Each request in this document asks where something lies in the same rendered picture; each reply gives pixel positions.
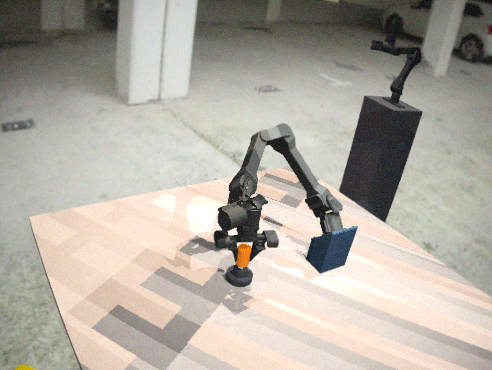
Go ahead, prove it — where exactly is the orange knob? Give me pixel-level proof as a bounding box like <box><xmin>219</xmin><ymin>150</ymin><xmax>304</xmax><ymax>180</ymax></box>
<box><xmin>235</xmin><ymin>244</ymin><xmax>251</xmax><ymax>267</ymax></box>

